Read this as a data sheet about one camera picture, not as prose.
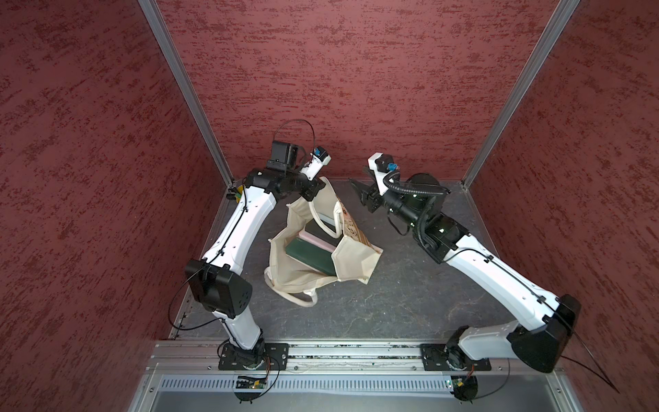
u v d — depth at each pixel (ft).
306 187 2.24
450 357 2.17
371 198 1.83
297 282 2.39
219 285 1.43
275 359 2.43
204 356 2.49
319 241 2.80
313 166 2.23
